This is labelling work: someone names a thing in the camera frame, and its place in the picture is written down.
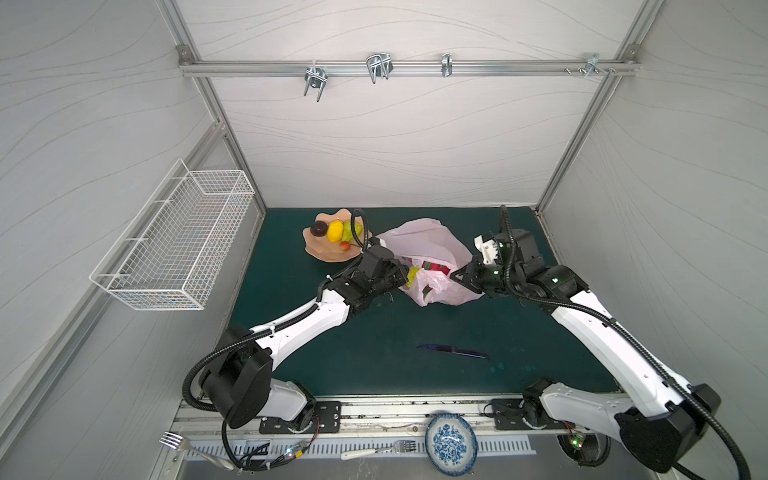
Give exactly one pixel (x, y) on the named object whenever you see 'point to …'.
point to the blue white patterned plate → (451, 444)
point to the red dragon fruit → (435, 267)
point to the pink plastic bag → (429, 240)
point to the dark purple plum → (318, 228)
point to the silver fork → (178, 442)
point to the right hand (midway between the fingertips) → (454, 267)
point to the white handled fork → (400, 446)
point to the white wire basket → (172, 252)
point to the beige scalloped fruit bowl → (321, 248)
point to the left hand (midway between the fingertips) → (415, 265)
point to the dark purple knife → (450, 349)
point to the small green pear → (412, 274)
